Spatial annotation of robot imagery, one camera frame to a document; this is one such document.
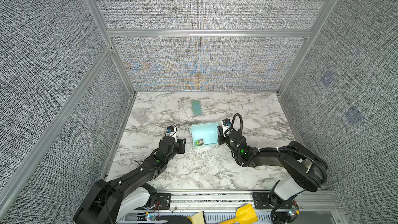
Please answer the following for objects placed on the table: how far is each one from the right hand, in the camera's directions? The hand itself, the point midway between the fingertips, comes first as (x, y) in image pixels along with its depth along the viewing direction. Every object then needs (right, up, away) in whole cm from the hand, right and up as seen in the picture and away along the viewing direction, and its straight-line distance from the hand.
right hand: (218, 126), depth 88 cm
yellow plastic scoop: (+10, -37, -18) cm, 43 cm away
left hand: (-19, -8, -2) cm, 21 cm away
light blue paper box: (-5, -4, +4) cm, 8 cm away
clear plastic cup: (-49, +5, +14) cm, 52 cm away
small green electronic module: (-10, -9, +2) cm, 14 cm away
